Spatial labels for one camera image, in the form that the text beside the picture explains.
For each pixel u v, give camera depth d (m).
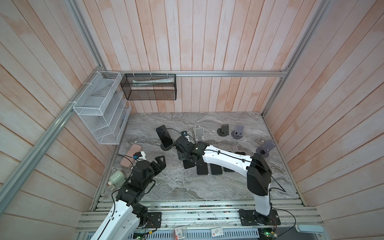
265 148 0.94
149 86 1.04
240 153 0.99
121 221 0.49
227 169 0.54
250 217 0.73
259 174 0.47
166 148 0.95
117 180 0.78
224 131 1.05
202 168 0.90
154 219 0.73
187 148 0.63
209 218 0.75
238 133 1.03
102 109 0.66
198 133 1.04
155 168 0.68
